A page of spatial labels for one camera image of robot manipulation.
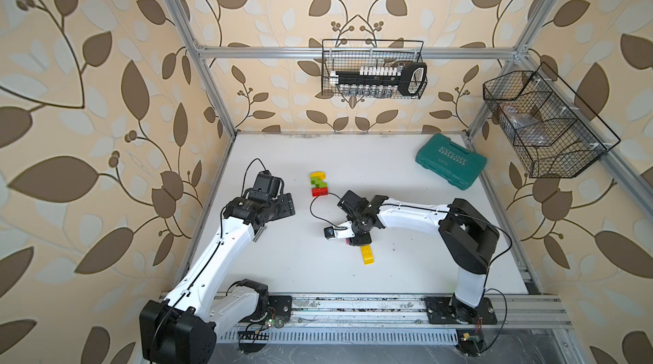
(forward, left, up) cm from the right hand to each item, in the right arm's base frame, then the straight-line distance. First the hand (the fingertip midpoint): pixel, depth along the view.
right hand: (351, 231), depth 90 cm
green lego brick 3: (+19, +11, +3) cm, 22 cm away
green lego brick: (+22, +13, +3) cm, 26 cm away
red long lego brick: (+16, +13, +2) cm, 21 cm away
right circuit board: (-33, -32, -3) cm, 46 cm away
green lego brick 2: (+21, +12, +2) cm, 24 cm away
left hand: (+4, +23, +16) cm, 28 cm away
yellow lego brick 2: (-8, -5, 0) cm, 10 cm away
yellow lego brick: (+24, +11, +1) cm, 27 cm away
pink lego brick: (-6, +2, +7) cm, 10 cm away
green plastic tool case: (+26, -45, +4) cm, 52 cm away
